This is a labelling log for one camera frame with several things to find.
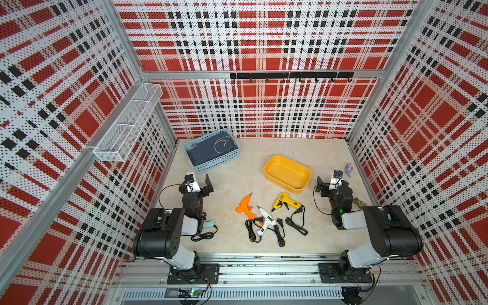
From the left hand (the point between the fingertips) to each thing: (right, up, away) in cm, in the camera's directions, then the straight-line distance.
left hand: (200, 175), depth 90 cm
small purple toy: (+79, +3, +14) cm, 80 cm away
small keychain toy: (+78, -14, +3) cm, 80 cm away
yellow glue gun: (+40, -12, +3) cm, 42 cm away
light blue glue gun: (+5, -22, -4) cm, 23 cm away
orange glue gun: (+21, -15, +1) cm, 26 cm away
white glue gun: (+33, -21, -4) cm, 39 cm away
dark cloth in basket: (+1, +14, +18) cm, 23 cm away
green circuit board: (+2, -42, -21) cm, 47 cm away
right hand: (+64, -1, +2) cm, 64 cm away
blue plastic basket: (+4, +5, +15) cm, 17 cm away
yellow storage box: (+45, 0, +15) cm, 47 cm away
